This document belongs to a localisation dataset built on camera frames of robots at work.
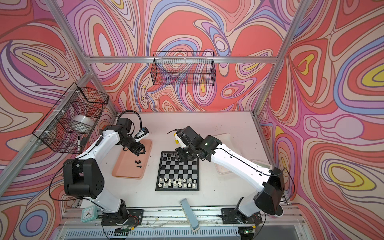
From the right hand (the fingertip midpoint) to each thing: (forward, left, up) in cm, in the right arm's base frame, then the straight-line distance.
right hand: (180, 159), depth 72 cm
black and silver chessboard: (-1, +6, -18) cm, 19 cm away
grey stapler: (-21, -4, -17) cm, 28 cm away
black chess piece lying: (+6, +27, -19) cm, 34 cm away
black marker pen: (+6, +49, +6) cm, 49 cm away
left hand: (+14, +25, -9) cm, 30 cm away
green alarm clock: (-19, +46, -17) cm, 53 cm away
